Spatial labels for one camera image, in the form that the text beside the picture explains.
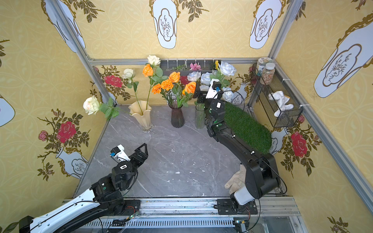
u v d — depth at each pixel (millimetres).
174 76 835
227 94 761
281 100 703
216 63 878
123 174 542
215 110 550
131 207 732
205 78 803
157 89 833
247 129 1031
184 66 885
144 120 932
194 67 877
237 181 816
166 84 815
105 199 525
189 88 782
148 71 798
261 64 857
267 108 766
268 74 797
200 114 954
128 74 878
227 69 712
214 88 595
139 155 663
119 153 647
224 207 727
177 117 1057
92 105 614
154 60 833
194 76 815
